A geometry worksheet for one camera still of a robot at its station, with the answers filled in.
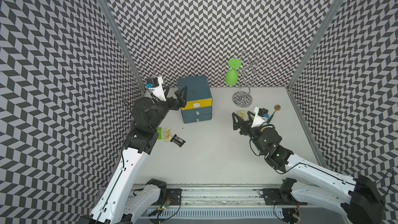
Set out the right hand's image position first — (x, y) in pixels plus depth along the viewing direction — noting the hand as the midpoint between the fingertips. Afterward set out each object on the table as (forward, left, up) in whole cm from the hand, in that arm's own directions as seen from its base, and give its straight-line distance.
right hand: (239, 115), depth 73 cm
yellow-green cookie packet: (+1, +41, -22) cm, 46 cm away
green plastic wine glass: (+29, +1, 0) cm, 29 cm away
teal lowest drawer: (+11, +22, -19) cm, 32 cm away
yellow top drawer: (+12, +21, -6) cm, 25 cm away
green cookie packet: (+3, +45, -24) cm, 51 cm away
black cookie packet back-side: (-2, +34, -24) cm, 41 cm away
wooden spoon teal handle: (+22, -32, -23) cm, 45 cm away
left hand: (+4, +28, +15) cm, 32 cm away
